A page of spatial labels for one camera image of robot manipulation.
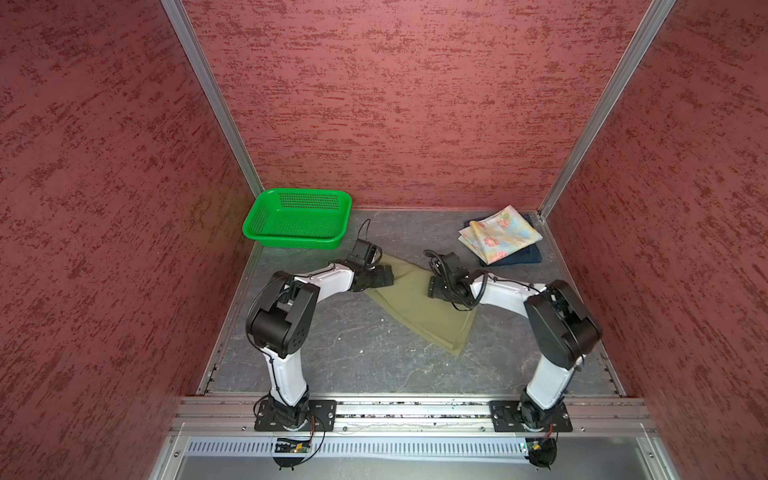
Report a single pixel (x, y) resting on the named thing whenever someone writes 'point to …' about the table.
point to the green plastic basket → (300, 218)
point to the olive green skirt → (408, 297)
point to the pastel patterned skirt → (499, 234)
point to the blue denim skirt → (528, 255)
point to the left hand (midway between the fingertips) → (381, 285)
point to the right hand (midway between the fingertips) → (435, 296)
